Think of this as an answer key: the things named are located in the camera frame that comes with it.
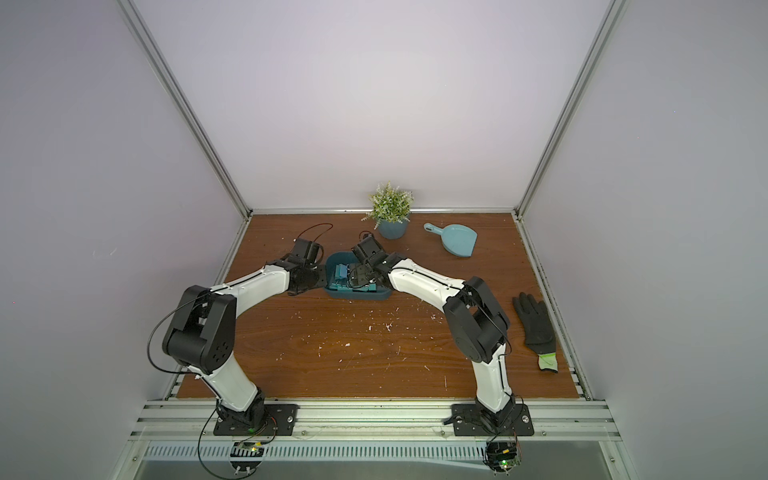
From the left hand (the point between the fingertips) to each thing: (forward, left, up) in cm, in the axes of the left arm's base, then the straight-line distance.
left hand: (327, 275), depth 96 cm
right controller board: (-47, -48, -5) cm, 67 cm away
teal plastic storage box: (-2, -3, -3) cm, 4 cm away
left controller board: (-48, +14, -8) cm, 50 cm away
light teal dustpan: (+20, -46, -4) cm, 50 cm away
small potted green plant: (+20, -21, +11) cm, 31 cm away
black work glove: (-16, -66, -4) cm, 68 cm away
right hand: (0, -14, +6) cm, 15 cm away
